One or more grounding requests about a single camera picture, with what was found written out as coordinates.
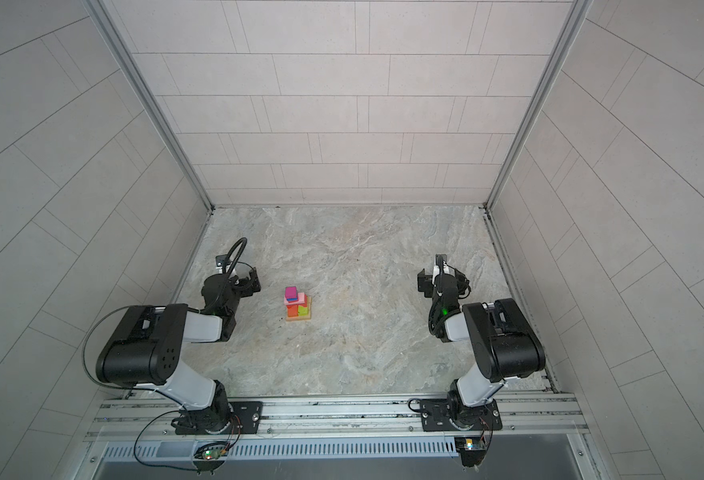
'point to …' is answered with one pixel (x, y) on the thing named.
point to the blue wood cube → (292, 299)
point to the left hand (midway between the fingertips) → (249, 264)
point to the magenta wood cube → (291, 292)
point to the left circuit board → (211, 454)
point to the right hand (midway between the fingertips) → (439, 267)
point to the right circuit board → (470, 444)
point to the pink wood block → (302, 299)
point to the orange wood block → (293, 310)
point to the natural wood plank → (298, 319)
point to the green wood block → (302, 311)
